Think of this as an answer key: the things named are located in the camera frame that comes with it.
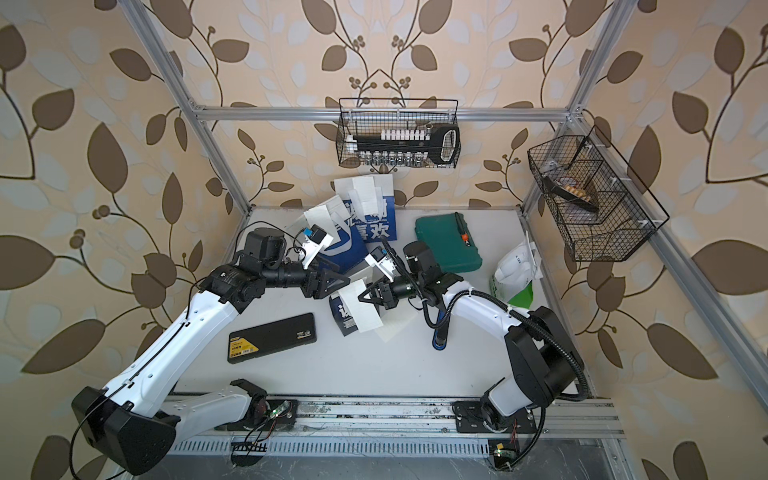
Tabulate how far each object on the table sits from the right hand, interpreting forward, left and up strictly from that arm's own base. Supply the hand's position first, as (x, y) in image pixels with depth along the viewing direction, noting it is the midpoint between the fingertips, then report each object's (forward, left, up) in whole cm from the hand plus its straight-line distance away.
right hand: (361, 297), depth 76 cm
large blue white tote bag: (+32, -5, -11) cm, 34 cm away
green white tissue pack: (+8, -43, -2) cm, 44 cm away
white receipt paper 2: (-4, -1, -2) cm, 4 cm away
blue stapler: (-5, -21, -14) cm, 26 cm away
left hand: (+2, +5, +10) cm, 11 cm away
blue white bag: (+20, +6, -5) cm, 22 cm away
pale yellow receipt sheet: (+1, -8, -18) cm, 20 cm away
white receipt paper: (+36, 0, +2) cm, 36 cm away
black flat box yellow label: (-3, +29, -18) cm, 34 cm away
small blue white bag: (-2, +5, -8) cm, 10 cm away
